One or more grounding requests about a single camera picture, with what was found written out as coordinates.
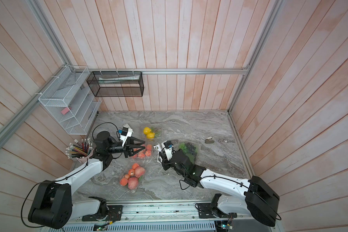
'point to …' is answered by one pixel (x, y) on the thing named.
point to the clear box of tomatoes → (146, 154)
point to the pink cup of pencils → (81, 151)
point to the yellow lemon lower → (151, 136)
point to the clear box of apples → (133, 176)
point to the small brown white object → (209, 140)
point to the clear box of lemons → (157, 129)
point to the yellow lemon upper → (147, 130)
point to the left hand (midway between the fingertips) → (144, 146)
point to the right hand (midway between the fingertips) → (160, 152)
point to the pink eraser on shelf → (65, 110)
